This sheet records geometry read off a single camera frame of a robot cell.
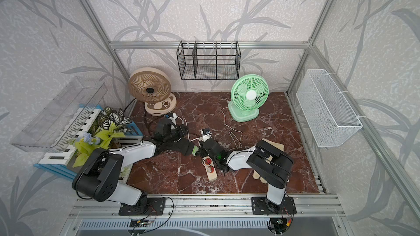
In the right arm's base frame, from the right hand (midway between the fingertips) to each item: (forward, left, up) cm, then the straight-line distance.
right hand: (200, 140), depth 89 cm
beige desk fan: (+25, +28, +18) cm, 42 cm away
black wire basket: (+49, -4, +18) cm, 52 cm away
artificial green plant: (-2, +37, +21) cm, 43 cm away
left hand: (+7, +7, +4) cm, 10 cm away
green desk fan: (+19, -27, +19) cm, 37 cm away
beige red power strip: (-14, -5, -2) cm, 15 cm away
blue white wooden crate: (-20, +49, +23) cm, 57 cm away
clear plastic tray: (-2, +56, +27) cm, 62 cm away
